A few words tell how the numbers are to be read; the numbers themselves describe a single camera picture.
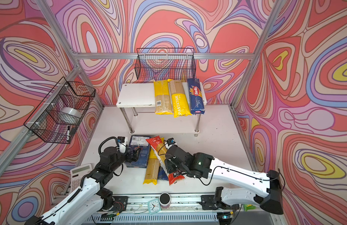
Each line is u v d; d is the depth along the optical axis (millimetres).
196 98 706
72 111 736
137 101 747
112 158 628
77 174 819
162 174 714
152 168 824
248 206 719
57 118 738
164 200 704
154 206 708
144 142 893
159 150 721
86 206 564
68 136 715
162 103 707
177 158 486
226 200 601
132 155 732
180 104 690
